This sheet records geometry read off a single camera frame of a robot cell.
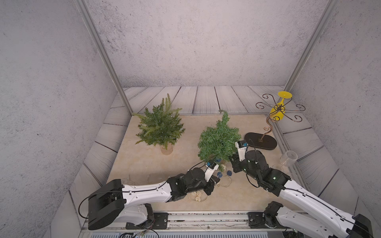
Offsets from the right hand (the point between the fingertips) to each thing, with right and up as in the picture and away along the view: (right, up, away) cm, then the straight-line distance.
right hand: (231, 156), depth 76 cm
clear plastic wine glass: (+29, -1, +1) cm, 29 cm away
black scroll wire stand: (+26, +6, +25) cm, 37 cm away
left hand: (-6, -12, -4) cm, 14 cm away
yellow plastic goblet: (+27, +24, +5) cm, 36 cm away
